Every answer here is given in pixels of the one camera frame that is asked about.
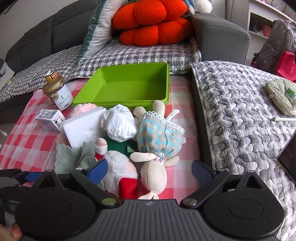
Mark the pale green towel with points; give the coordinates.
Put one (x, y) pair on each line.
(68, 158)

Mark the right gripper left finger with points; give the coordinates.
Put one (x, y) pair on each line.
(87, 180)

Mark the pink checkered tablecloth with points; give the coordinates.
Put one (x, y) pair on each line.
(29, 147)

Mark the white cloth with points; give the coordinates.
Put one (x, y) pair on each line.
(119, 123)

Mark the green white throw pillow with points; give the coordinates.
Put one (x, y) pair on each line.
(99, 29)

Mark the santa plush toy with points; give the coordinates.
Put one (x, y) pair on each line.
(122, 178)

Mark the gold lid cookie jar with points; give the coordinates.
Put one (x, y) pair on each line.
(58, 93)

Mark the white sponge block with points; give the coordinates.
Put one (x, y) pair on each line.
(85, 127)

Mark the grey checkered sofa cover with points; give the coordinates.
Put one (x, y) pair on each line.
(177, 56)

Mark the yellow drink can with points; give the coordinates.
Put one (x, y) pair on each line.
(51, 75)

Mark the white blue cushion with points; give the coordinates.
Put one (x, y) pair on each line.
(6, 74)

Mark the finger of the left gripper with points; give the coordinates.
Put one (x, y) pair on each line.
(30, 177)

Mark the green plastic box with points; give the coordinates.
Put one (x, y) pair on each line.
(130, 85)

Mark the red box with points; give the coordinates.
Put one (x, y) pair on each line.
(282, 65)

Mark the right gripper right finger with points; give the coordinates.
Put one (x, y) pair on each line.
(210, 181)

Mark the rabbit doll blue dress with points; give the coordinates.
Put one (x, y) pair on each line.
(159, 141)

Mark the white bookshelf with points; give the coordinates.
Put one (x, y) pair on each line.
(261, 17)

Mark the white pen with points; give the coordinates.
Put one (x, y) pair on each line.
(283, 119)

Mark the grey backpack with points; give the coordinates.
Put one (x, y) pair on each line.
(281, 38)

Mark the dark tablet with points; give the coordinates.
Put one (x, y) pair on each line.
(287, 157)

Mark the grey sofa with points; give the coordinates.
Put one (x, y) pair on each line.
(216, 38)

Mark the white blue milk carton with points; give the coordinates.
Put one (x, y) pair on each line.
(51, 120)

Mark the red flower cushion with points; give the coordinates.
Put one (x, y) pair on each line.
(148, 23)

